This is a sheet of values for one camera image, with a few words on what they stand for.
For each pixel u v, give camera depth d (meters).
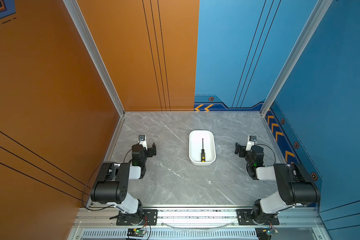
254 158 0.72
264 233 0.70
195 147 0.99
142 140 0.81
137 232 0.70
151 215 0.74
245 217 0.72
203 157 0.92
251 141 0.81
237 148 0.92
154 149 0.87
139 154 0.71
